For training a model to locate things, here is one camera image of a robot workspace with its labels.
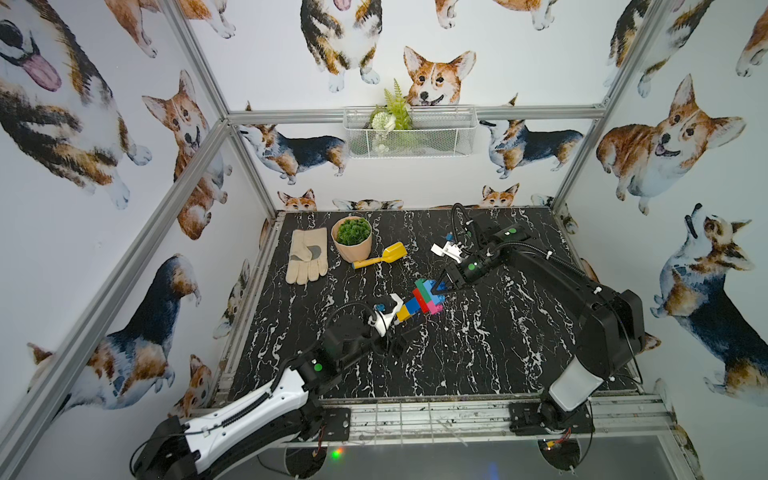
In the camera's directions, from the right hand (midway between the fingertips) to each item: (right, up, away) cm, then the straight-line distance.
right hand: (434, 291), depth 75 cm
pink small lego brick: (0, -4, -1) cm, 4 cm away
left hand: (-6, -4, -2) cm, 8 cm away
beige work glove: (-42, +7, +31) cm, 53 cm away
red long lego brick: (-3, -3, +1) cm, 4 cm away
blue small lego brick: (-5, -4, +2) cm, 7 cm away
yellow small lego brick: (-8, -7, +4) cm, 11 cm away
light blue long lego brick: (0, -2, -1) cm, 2 cm away
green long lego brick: (-3, 0, +1) cm, 3 cm away
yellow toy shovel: (-13, +7, +32) cm, 35 cm away
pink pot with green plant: (-25, +13, +25) cm, 37 cm away
